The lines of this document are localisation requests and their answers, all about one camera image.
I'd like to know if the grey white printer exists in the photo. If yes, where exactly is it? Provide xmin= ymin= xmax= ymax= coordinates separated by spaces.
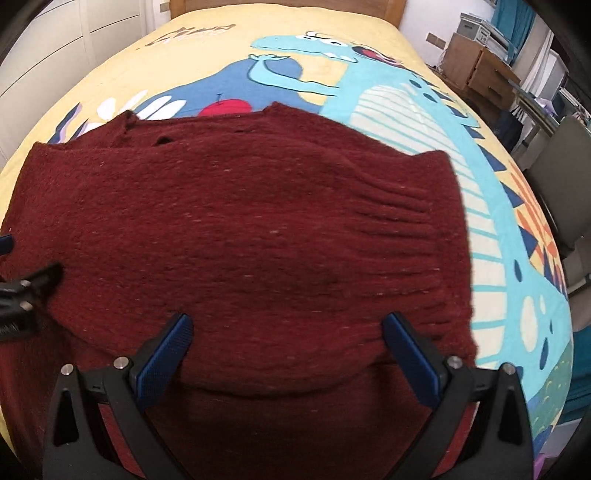
xmin=458 ymin=13 xmax=516 ymax=52

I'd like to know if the dark red knit sweater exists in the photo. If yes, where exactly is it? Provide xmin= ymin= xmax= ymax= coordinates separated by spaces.
xmin=0 ymin=102 xmax=478 ymax=480

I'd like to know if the wooden bedside cabinet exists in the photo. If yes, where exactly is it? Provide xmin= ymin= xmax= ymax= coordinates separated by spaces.
xmin=442 ymin=33 xmax=522 ymax=110

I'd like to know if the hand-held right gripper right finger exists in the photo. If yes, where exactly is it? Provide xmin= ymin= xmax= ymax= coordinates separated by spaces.
xmin=382 ymin=312 xmax=534 ymax=480

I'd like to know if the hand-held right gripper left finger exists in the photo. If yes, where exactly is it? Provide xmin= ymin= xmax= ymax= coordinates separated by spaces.
xmin=42 ymin=313 xmax=194 ymax=480

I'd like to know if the dark bag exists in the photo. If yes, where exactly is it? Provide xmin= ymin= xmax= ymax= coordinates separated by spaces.
xmin=495 ymin=110 xmax=526 ymax=149

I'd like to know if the yellow dinosaur printed blanket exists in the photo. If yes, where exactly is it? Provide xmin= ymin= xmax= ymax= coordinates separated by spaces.
xmin=0 ymin=9 xmax=575 ymax=480

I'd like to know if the teal curtain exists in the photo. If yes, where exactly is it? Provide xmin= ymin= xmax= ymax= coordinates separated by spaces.
xmin=489 ymin=0 xmax=539 ymax=40

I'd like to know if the grey chair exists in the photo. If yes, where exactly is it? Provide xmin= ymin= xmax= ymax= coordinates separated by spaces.
xmin=525 ymin=114 xmax=591 ymax=261

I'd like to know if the white wardrobe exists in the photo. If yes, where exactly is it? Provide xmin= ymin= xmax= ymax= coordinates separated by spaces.
xmin=0 ymin=0 xmax=172 ymax=162

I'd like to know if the wooden bed headboard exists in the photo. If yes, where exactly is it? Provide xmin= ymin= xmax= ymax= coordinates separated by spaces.
xmin=167 ymin=0 xmax=408 ymax=26

